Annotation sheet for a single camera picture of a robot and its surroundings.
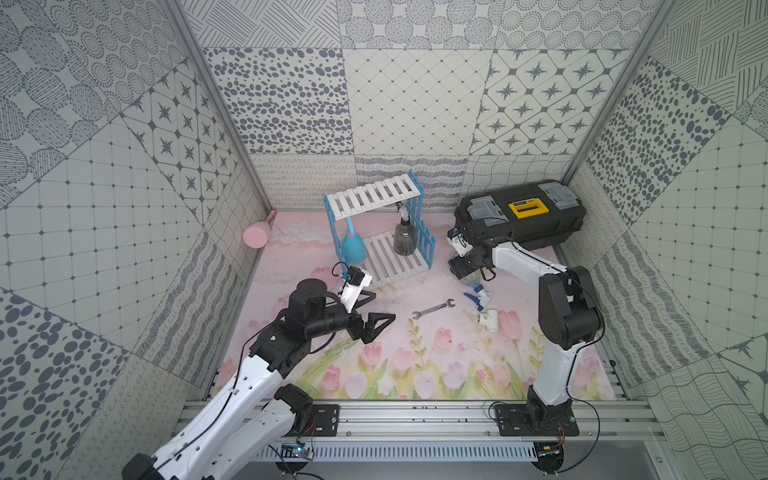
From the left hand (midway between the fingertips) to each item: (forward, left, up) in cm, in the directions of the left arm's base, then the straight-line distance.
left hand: (381, 296), depth 68 cm
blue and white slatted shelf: (+27, +2, -24) cm, 36 cm away
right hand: (+23, -26, -20) cm, 40 cm away
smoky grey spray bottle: (+31, -5, -17) cm, 36 cm away
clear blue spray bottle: (+13, -31, -22) cm, 40 cm away
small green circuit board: (-27, +20, -25) cm, 42 cm away
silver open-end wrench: (+8, -10, -25) cm, 28 cm away
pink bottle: (+34, +48, -18) cm, 61 cm away
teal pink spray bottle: (+25, +11, -15) cm, 32 cm away
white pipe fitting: (+6, -31, -22) cm, 39 cm away
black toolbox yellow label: (+35, -45, -8) cm, 58 cm away
